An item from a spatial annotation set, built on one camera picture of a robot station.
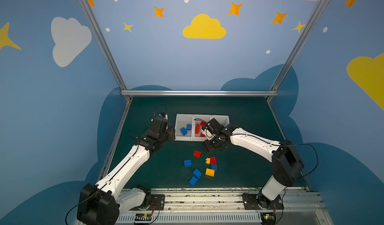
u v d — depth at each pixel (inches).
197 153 35.7
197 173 32.2
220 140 24.7
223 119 41.4
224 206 29.0
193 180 31.8
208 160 34.7
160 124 23.5
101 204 14.9
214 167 33.2
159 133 23.8
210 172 33.1
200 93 45.8
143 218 28.8
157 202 29.0
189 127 39.7
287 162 18.0
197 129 39.7
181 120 41.1
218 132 26.0
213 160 34.9
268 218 28.9
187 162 34.4
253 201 29.5
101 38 33.3
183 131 39.7
